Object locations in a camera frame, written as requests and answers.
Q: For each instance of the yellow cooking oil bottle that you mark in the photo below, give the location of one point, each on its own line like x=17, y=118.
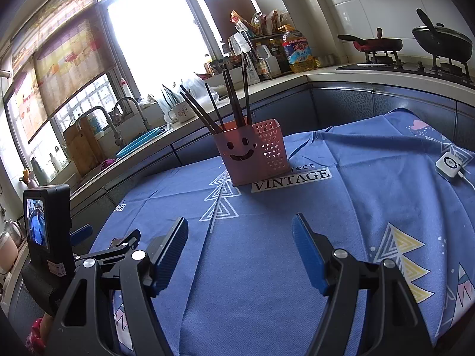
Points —
x=297, y=52

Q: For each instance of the row of seasoning jars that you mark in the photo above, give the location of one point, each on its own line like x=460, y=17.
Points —
x=219, y=65

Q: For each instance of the blue printed tablecloth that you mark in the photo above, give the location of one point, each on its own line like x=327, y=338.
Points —
x=259, y=230

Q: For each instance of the wooden cutting board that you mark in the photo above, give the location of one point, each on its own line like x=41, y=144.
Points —
x=83, y=148

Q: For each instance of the person's left forearm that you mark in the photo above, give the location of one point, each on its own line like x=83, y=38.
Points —
x=37, y=335

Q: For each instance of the small white square device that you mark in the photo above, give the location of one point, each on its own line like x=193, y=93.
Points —
x=449, y=166

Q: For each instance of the red frying pan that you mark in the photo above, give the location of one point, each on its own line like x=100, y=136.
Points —
x=378, y=43

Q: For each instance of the white bottle red cap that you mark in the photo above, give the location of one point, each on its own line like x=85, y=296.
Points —
x=126, y=87

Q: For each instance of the blue plastic basin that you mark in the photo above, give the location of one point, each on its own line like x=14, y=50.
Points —
x=139, y=142

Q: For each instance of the clear plastic bag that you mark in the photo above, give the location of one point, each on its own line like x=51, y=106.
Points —
x=196, y=89

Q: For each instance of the black kitchen rack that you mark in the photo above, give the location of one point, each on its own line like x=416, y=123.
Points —
x=267, y=36

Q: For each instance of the red yellow snack bag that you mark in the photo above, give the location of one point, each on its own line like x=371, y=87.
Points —
x=237, y=16

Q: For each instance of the set of brown chopsticks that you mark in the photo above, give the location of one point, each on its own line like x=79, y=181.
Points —
x=233, y=96

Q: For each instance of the magenta cloth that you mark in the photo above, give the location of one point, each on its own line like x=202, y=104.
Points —
x=108, y=163

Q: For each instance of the green onion stalks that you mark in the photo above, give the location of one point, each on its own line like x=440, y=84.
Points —
x=169, y=96

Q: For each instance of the steel kettle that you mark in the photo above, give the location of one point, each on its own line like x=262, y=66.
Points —
x=11, y=230

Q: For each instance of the pink plastic utensil holder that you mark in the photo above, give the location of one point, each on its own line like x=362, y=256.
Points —
x=237, y=172

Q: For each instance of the white printed mug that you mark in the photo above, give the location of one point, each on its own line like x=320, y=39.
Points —
x=182, y=112

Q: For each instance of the printed roller blind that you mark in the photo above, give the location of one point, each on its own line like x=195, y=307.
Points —
x=63, y=55

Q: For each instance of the steel kitchen faucet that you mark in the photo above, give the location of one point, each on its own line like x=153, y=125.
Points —
x=143, y=118
x=113, y=126

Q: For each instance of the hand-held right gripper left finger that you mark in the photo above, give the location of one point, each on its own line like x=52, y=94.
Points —
x=170, y=256

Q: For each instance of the black wok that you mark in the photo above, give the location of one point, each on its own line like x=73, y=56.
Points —
x=441, y=42

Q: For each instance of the pile of food packets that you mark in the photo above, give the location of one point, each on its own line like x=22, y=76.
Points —
x=272, y=20

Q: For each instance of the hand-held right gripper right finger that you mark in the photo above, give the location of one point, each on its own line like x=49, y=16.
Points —
x=310, y=256

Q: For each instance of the teal dish soap bottle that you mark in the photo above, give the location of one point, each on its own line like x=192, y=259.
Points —
x=94, y=123

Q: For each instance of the small steel cups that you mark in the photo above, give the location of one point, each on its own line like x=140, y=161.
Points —
x=328, y=59

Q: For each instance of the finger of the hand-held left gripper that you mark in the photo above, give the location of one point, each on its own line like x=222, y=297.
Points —
x=118, y=246
x=81, y=231

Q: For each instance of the black gas stove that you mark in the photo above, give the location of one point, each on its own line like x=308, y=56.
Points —
x=408, y=67

